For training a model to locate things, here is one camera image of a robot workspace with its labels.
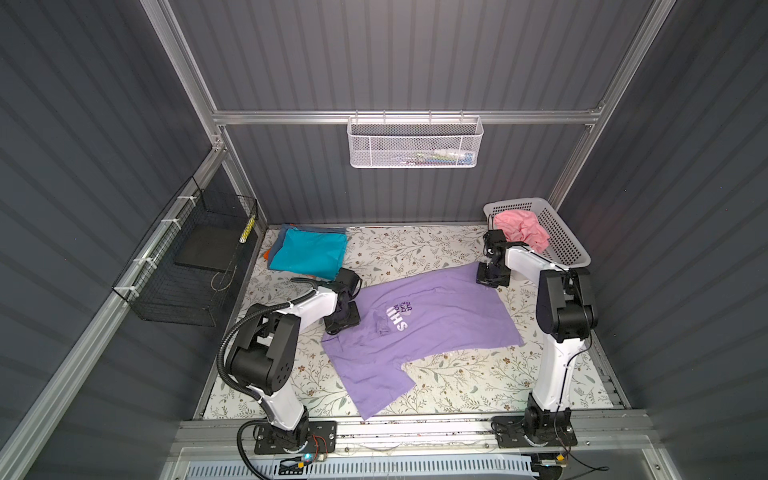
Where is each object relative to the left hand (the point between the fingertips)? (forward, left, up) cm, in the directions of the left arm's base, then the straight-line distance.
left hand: (349, 323), depth 94 cm
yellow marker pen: (+16, +26, +28) cm, 41 cm away
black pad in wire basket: (+10, +34, +27) cm, 45 cm away
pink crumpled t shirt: (+34, -66, +6) cm, 75 cm away
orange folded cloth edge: (+29, +31, +2) cm, 43 cm away
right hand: (+12, -49, +2) cm, 50 cm away
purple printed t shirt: (+1, -19, +1) cm, 19 cm away
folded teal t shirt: (+26, +14, +5) cm, 30 cm away
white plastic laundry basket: (+22, -77, +6) cm, 80 cm away
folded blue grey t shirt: (+38, +24, +7) cm, 46 cm away
